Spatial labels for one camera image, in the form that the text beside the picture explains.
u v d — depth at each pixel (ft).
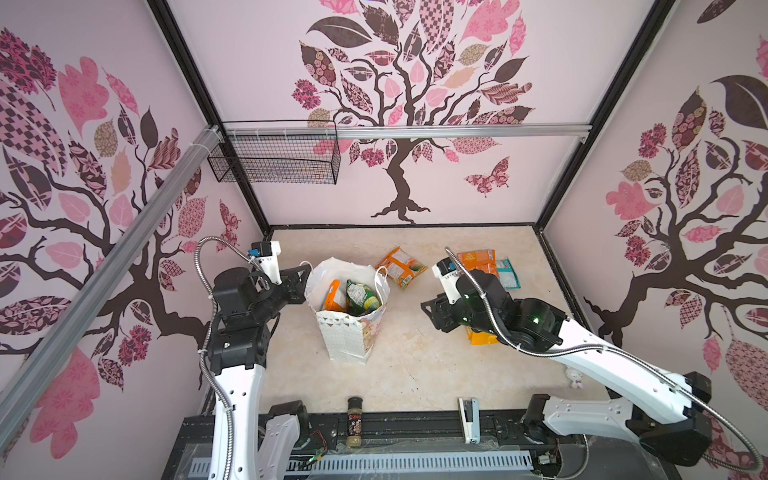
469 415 2.43
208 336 1.60
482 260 3.47
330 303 2.68
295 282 1.90
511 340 1.50
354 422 2.38
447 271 1.90
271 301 1.81
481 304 1.54
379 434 2.44
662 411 1.27
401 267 3.39
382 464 2.29
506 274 3.37
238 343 1.51
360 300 2.82
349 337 2.45
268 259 1.90
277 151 3.11
